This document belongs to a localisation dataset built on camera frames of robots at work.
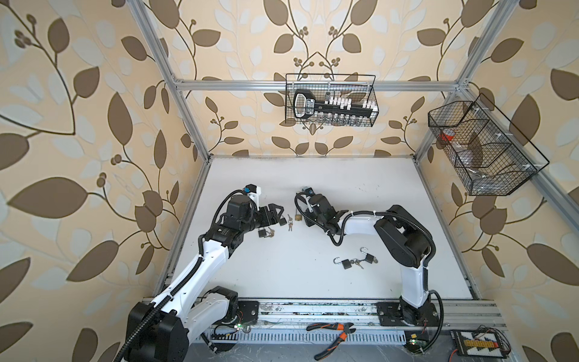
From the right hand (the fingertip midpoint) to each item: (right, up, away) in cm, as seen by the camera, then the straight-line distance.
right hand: (308, 211), depth 98 cm
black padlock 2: (-19, -9, -4) cm, 22 cm away
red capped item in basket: (+55, +31, -11) cm, 64 cm away
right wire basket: (+59, +21, -25) cm, 68 cm away
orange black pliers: (+11, -34, -27) cm, 44 cm away
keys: (+19, -18, -11) cm, 28 cm away
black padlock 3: (+14, -18, -13) cm, 26 cm away
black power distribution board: (+53, -35, -30) cm, 70 cm away
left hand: (-12, +4, -19) cm, 22 cm away
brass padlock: (-4, -2, -1) cm, 5 cm away
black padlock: (-11, -4, -1) cm, 12 cm away
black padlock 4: (+24, -17, -11) cm, 31 cm away
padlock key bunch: (-15, -9, -4) cm, 19 cm away
